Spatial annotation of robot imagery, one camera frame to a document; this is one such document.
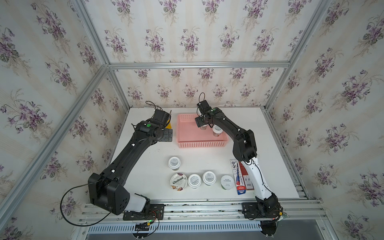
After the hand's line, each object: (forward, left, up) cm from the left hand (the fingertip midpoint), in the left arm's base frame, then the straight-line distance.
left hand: (162, 136), depth 80 cm
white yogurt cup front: (-20, -18, -12) cm, 29 cm away
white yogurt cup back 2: (+11, -33, -10) cm, 36 cm away
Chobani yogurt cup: (-20, -9, -14) cm, 26 cm away
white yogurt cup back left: (-10, -6, -13) cm, 17 cm away
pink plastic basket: (+12, -15, -18) cm, 26 cm away
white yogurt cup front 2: (-19, -25, -12) cm, 34 cm away
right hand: (+21, -25, -11) cm, 35 cm away
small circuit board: (-39, +8, -21) cm, 45 cm away
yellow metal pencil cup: (+21, 0, -18) cm, 28 cm away
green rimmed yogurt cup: (-21, -35, -12) cm, 42 cm away
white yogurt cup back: (+12, -24, -7) cm, 28 cm away
